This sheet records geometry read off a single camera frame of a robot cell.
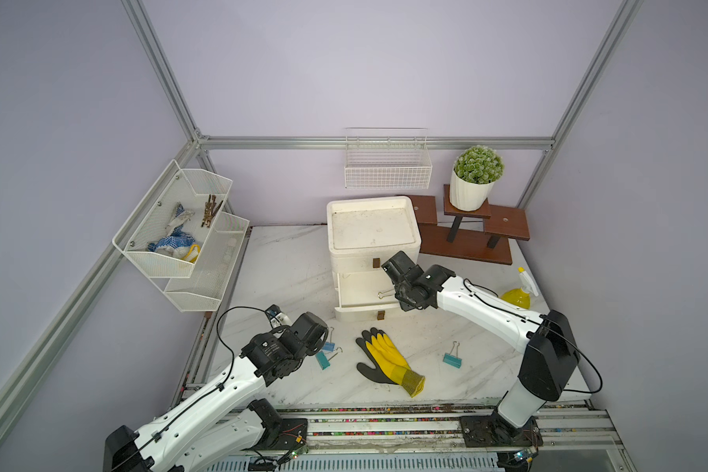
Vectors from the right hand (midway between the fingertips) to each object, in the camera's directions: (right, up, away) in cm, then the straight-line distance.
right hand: (397, 289), depth 86 cm
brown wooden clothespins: (-53, +24, -5) cm, 58 cm away
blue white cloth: (-56, +13, -15) cm, 59 cm away
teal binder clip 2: (+16, -21, 0) cm, 26 cm away
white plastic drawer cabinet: (-10, +16, 0) cm, 19 cm away
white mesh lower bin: (-58, +6, +5) cm, 58 cm away
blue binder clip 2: (-5, -2, +1) cm, 5 cm away
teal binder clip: (-22, -21, 0) cm, 31 cm away
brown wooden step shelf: (+33, +18, +19) cm, 42 cm away
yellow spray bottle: (+39, -2, +2) cm, 39 cm away
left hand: (-25, -13, -8) cm, 29 cm away
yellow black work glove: (-2, -22, -4) cm, 22 cm away
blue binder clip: (-20, -18, +2) cm, 27 cm away
